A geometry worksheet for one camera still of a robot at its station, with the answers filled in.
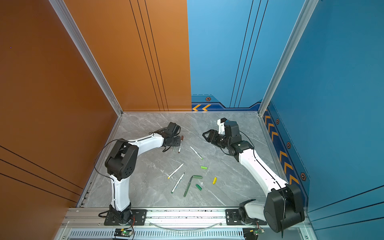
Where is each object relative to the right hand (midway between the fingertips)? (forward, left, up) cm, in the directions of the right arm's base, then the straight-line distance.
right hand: (206, 135), depth 80 cm
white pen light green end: (+1, +5, -20) cm, 21 cm away
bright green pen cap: (-9, +2, -20) cm, 22 cm away
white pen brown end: (+13, +16, -21) cm, 29 cm away
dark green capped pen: (-14, +7, -21) cm, 26 cm away
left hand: (+11, +18, -18) cm, 28 cm away
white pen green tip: (-19, +16, -21) cm, 32 cm away
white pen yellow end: (-11, +18, -21) cm, 29 cm away
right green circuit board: (-40, -24, -21) cm, 51 cm away
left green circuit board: (-41, +40, -22) cm, 62 cm away
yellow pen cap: (-17, -5, -20) cm, 27 cm away
